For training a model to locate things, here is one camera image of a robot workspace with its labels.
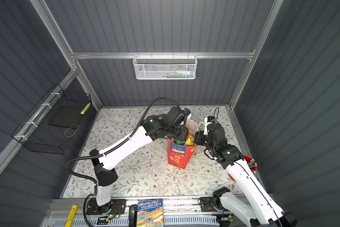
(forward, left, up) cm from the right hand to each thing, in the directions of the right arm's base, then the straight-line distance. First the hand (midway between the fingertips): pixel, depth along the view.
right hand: (197, 133), depth 74 cm
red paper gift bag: (-9, +10, -7) cm, 15 cm away
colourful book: (-33, +25, -21) cm, 46 cm away
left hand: (-1, +6, +3) cm, 6 cm away
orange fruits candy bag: (-4, +4, -1) cm, 6 cm away
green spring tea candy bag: (-1, +10, -7) cm, 12 cm away
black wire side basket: (+1, +77, +6) cm, 77 cm away
